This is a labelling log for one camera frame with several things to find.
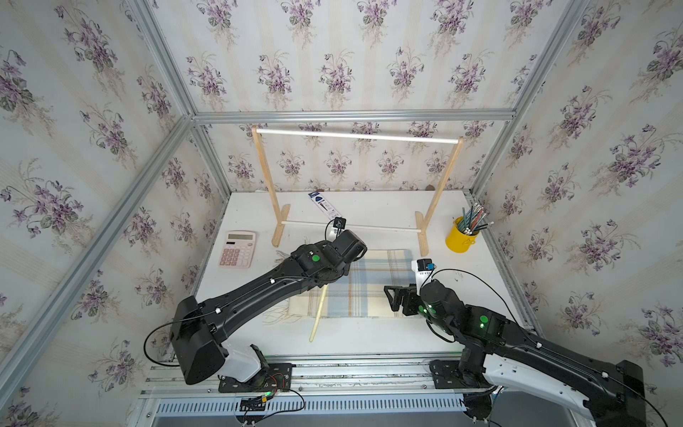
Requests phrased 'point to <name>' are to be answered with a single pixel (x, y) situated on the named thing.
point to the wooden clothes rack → (423, 224)
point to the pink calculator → (237, 250)
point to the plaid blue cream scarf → (362, 294)
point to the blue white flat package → (330, 213)
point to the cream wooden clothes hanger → (319, 311)
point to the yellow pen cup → (457, 240)
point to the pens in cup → (472, 220)
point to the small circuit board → (255, 404)
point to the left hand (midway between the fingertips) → (342, 258)
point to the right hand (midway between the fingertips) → (398, 288)
